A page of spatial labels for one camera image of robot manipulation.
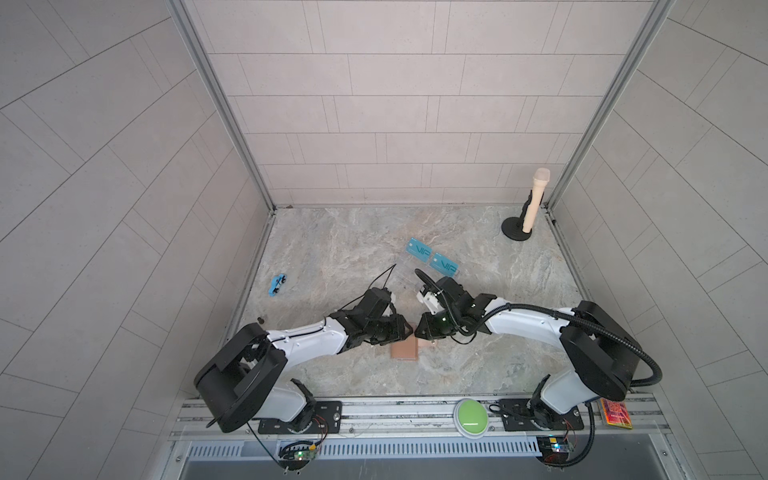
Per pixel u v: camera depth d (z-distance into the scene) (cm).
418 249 94
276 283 92
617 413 71
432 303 77
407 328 79
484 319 59
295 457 65
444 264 90
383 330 72
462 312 65
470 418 69
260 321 86
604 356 43
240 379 41
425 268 92
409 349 82
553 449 68
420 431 71
